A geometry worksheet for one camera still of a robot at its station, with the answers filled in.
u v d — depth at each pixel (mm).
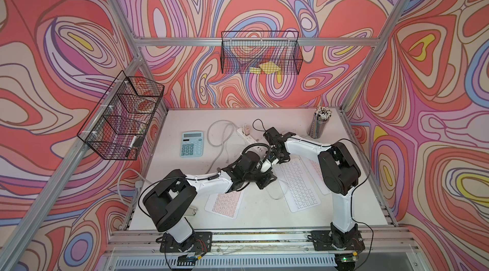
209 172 572
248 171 677
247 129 1015
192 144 1013
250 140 1021
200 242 719
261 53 960
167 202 448
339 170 523
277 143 719
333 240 662
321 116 931
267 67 908
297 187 864
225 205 824
